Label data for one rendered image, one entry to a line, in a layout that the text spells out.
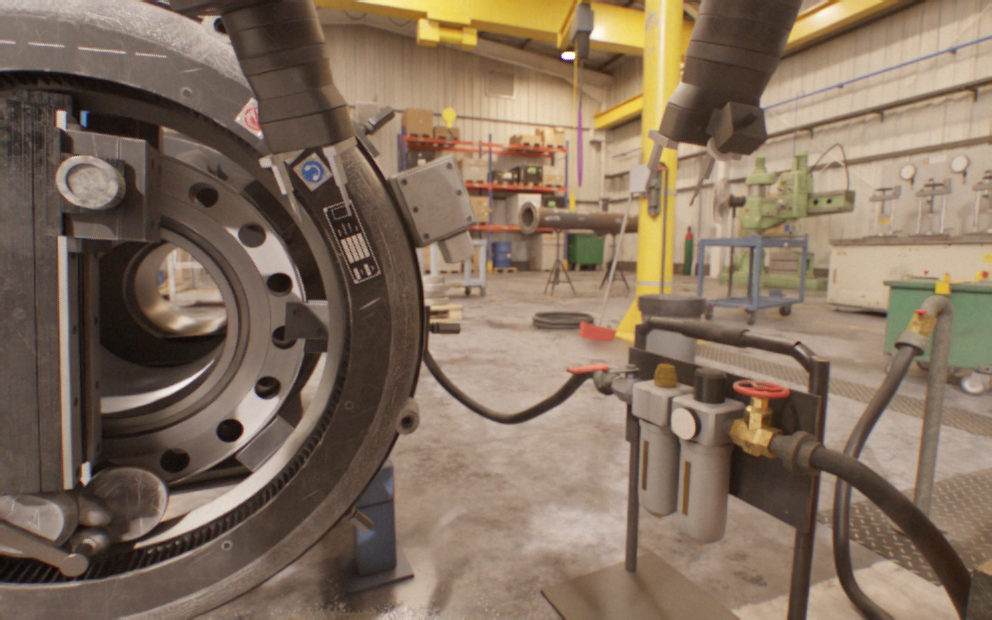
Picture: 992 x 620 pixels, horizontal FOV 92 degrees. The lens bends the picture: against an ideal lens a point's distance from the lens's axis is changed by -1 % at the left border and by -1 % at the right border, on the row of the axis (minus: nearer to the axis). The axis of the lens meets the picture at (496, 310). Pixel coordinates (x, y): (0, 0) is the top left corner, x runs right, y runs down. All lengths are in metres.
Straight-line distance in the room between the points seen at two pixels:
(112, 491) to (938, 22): 12.68
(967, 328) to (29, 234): 3.37
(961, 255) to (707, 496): 5.40
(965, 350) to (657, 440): 2.57
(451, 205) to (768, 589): 1.01
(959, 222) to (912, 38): 6.45
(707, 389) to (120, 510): 0.80
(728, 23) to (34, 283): 0.67
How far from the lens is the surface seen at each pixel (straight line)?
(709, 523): 0.89
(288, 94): 0.49
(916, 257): 6.37
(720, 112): 0.46
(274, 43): 0.47
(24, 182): 0.65
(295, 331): 0.76
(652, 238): 3.99
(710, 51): 0.47
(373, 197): 0.65
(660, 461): 0.92
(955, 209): 6.98
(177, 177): 0.77
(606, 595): 1.15
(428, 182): 0.70
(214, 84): 0.66
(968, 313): 3.31
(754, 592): 1.26
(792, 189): 11.41
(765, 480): 0.88
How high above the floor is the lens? 0.69
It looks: 7 degrees down
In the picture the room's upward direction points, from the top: straight up
